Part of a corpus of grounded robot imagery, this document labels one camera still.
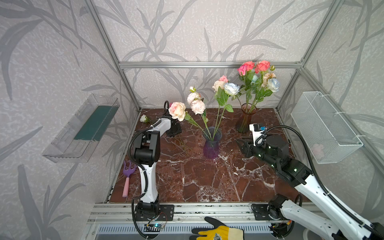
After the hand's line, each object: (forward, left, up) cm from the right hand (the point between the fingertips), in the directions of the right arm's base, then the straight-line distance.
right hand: (239, 134), depth 70 cm
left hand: (+23, +34, -25) cm, 48 cm away
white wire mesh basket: (-5, -36, +5) cm, 36 cm away
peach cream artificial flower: (+36, -21, +7) cm, 42 cm away
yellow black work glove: (-36, +10, -25) cm, 45 cm away
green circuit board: (-34, +42, -30) cm, 62 cm away
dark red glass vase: (+26, -12, -11) cm, 31 cm away
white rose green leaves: (+31, +60, -25) cm, 72 cm away
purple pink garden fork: (-7, +62, -29) cm, 69 cm away
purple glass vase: (+7, +12, -11) cm, 17 cm away
